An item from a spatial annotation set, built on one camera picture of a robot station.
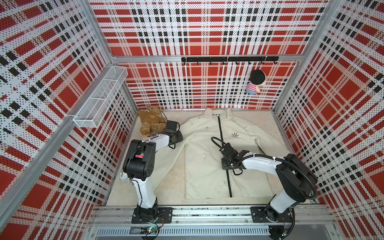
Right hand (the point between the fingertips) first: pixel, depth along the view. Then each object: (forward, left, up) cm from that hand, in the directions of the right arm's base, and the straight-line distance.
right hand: (228, 164), depth 91 cm
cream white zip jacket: (-3, +22, -1) cm, 22 cm away
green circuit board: (-33, +41, +2) cm, 53 cm away
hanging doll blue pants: (+43, -19, +33) cm, 58 cm away
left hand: (+19, +30, +3) cm, 36 cm away
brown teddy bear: (+32, +52, +6) cm, 61 cm away
